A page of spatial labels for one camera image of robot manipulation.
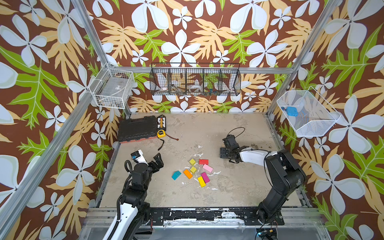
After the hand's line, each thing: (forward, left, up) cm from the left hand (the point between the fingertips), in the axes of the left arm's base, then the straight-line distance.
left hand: (153, 155), depth 80 cm
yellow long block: (-9, -27, -14) cm, 32 cm away
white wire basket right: (+19, -87, +14) cm, 90 cm away
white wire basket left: (+34, +26, +19) cm, 47 cm away
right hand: (+11, -43, -14) cm, 46 cm away
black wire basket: (+48, -23, +16) cm, 56 cm away
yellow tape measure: (+24, 0, -12) cm, 27 cm away
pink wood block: (-1, -31, -14) cm, 34 cm away
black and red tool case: (+27, +23, -12) cm, 37 cm away
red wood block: (+3, -28, -14) cm, 32 cm away
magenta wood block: (-7, -29, -15) cm, 34 cm away
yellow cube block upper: (+2, -22, -12) cm, 25 cm away
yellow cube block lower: (-3, -23, -13) cm, 26 cm away
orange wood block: (-5, -19, -14) cm, 24 cm away
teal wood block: (-6, -12, -13) cm, 19 cm away
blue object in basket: (+23, -80, +12) cm, 84 cm away
